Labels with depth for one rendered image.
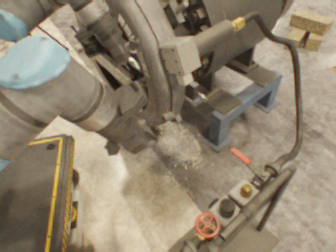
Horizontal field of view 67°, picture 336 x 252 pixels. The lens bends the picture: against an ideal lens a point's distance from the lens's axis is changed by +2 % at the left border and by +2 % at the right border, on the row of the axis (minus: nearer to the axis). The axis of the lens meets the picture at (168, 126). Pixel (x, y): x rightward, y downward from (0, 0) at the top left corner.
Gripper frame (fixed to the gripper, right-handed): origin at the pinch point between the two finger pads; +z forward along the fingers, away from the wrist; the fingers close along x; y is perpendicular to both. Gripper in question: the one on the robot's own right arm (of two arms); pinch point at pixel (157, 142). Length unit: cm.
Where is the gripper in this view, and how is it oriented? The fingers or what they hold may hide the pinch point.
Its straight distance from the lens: 64.0
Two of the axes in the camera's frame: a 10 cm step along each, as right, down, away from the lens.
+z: 4.1, 4.1, 8.2
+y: -8.4, 5.2, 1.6
